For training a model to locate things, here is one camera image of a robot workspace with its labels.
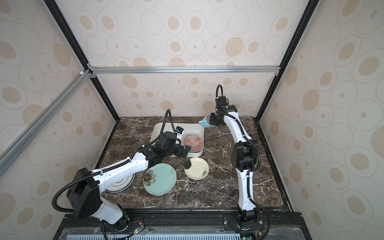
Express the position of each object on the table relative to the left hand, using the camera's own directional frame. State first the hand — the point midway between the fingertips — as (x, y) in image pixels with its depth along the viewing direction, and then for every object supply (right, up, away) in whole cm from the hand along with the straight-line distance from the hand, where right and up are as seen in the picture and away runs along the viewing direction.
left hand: (187, 142), depth 80 cm
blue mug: (+10, +11, +9) cm, 18 cm away
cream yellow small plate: (+6, -18, +12) cm, 23 cm away
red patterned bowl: (+3, -1, +19) cm, 20 cm away
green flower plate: (-17, -23, +9) cm, 30 cm away
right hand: (+16, +13, +17) cm, 27 cm away
